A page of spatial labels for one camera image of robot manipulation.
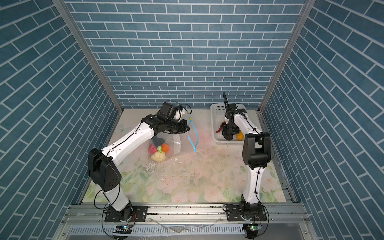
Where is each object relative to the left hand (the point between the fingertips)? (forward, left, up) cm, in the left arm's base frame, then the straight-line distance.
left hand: (191, 128), depth 81 cm
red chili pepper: (+13, -19, -20) cm, 31 cm away
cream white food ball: (-8, +20, -18) cm, 28 cm away
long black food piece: (-1, +21, -13) cm, 24 cm away
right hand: (+8, -24, -14) cm, 29 cm away
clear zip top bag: (-1, +7, -14) cm, 16 cm away
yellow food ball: (+6, -32, -16) cm, 37 cm away
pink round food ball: (-3, +24, -16) cm, 29 cm away
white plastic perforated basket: (+27, -20, -20) cm, 40 cm away
